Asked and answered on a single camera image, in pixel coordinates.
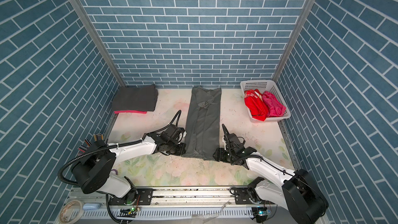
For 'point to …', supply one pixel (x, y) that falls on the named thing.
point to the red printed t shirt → (254, 99)
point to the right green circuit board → (260, 214)
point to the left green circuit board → (127, 212)
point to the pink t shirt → (274, 108)
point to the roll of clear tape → (71, 211)
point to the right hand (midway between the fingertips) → (215, 155)
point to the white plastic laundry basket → (270, 86)
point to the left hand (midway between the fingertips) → (187, 152)
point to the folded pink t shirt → (130, 111)
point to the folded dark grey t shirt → (138, 98)
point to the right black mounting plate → (242, 196)
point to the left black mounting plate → (139, 196)
